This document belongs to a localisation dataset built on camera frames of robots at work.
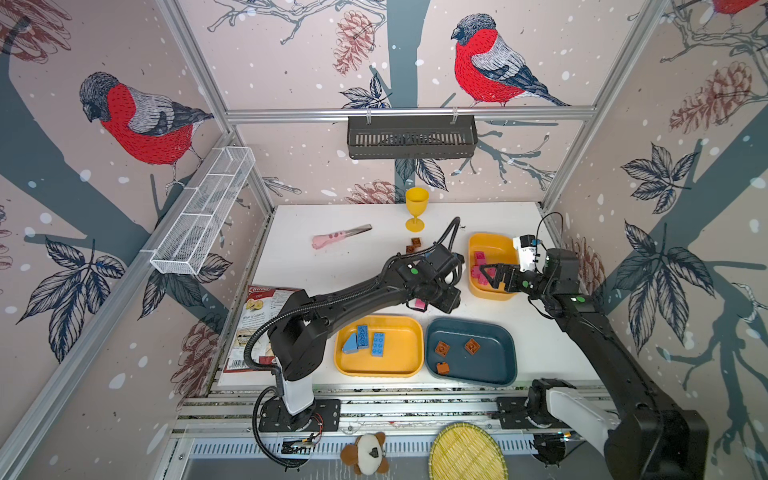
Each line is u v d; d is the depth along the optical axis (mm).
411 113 937
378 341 849
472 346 835
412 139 1049
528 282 684
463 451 684
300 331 449
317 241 1069
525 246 713
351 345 837
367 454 662
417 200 1037
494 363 826
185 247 706
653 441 367
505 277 713
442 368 783
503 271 709
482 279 761
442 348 849
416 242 1097
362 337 878
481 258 1033
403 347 869
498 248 1069
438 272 622
